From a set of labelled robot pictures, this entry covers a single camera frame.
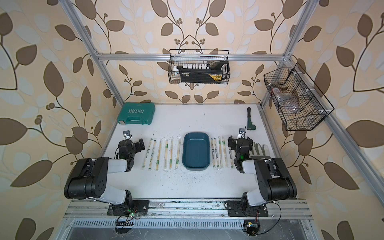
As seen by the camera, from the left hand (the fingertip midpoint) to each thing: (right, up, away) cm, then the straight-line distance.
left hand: (133, 139), depth 94 cm
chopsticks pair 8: (+20, -10, 0) cm, 23 cm away
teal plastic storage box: (+40, -7, -1) cm, 40 cm away
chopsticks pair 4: (+62, -9, 0) cm, 63 cm away
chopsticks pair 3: (+58, -6, +3) cm, 58 cm away
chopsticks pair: (+51, -9, 0) cm, 52 cm away
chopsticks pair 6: (+12, -10, 0) cm, 15 cm away
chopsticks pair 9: (+24, -9, 0) cm, 25 cm away
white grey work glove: (+80, -8, 0) cm, 80 cm away
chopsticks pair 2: (+55, -8, +1) cm, 55 cm away
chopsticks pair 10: (+28, -9, +1) cm, 29 cm away
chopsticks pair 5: (+9, -10, 0) cm, 13 cm away
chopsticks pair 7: (+16, -9, 0) cm, 18 cm away
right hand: (+68, +1, 0) cm, 68 cm away
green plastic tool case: (-4, +17, +16) cm, 24 cm away
